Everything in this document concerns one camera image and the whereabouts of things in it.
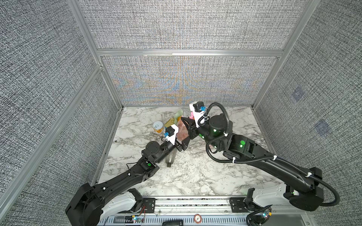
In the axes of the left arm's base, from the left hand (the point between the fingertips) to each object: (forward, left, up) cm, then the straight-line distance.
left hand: (189, 128), depth 66 cm
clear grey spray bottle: (-2, +10, -28) cm, 30 cm away
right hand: (0, +3, +10) cm, 11 cm away
